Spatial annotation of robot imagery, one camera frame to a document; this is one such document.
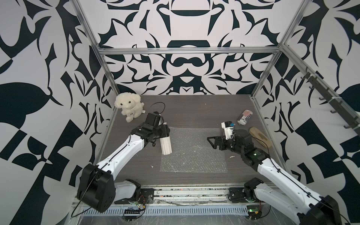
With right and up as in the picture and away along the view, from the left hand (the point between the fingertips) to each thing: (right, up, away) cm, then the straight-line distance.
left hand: (164, 127), depth 85 cm
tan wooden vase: (+61, -7, +8) cm, 62 cm away
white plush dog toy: (-23, +13, +9) cm, 28 cm away
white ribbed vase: (+1, -10, -4) cm, 10 cm away
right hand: (+27, -4, -5) cm, 28 cm away
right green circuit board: (+46, -40, -14) cm, 63 cm away
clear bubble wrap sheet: (+17, -16, +5) cm, 24 cm away
